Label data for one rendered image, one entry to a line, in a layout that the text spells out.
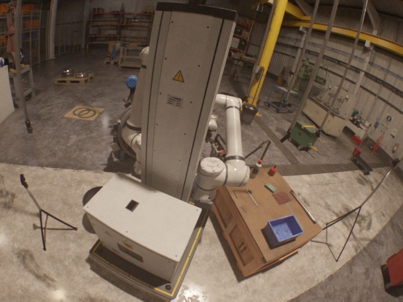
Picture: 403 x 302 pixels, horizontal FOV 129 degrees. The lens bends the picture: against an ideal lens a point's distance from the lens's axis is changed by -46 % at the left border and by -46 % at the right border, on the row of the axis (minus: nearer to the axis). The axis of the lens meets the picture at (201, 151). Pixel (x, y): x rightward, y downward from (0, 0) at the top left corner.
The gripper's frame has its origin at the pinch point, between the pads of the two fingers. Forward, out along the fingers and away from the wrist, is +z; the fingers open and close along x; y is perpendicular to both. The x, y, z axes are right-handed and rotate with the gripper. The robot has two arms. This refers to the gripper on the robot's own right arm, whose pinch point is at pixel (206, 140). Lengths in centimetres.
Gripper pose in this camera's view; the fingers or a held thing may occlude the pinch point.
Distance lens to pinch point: 224.8
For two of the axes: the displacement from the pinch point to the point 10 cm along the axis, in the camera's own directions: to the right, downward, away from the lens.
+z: -2.1, 7.9, 5.7
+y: -9.2, 0.3, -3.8
